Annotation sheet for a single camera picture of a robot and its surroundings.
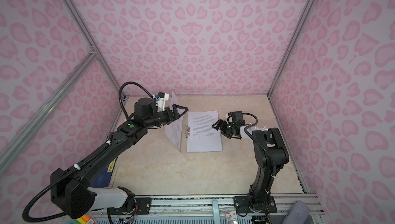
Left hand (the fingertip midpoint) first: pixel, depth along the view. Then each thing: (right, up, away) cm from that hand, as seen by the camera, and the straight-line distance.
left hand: (185, 110), depth 72 cm
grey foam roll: (+51, -46, -3) cm, 69 cm away
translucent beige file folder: (-3, -24, +20) cm, 31 cm away
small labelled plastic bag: (+21, -47, -3) cm, 52 cm away
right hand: (+18, -11, +24) cm, 32 cm away
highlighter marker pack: (-45, -49, -2) cm, 67 cm away
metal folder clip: (-2, -14, +29) cm, 32 cm away
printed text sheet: (+8, -17, +26) cm, 32 cm away
